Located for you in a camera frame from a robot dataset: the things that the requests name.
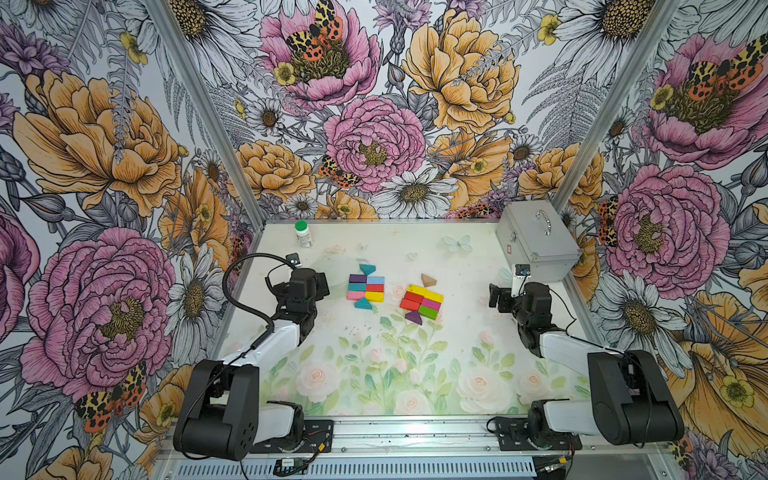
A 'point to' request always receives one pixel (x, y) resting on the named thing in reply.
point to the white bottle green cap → (304, 239)
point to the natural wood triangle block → (428, 281)
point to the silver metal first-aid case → (532, 232)
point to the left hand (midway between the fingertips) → (303, 287)
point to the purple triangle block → (414, 316)
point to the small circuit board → (288, 466)
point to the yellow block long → (417, 290)
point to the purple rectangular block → (355, 278)
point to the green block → (428, 312)
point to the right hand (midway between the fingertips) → (505, 290)
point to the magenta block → (431, 304)
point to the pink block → (355, 295)
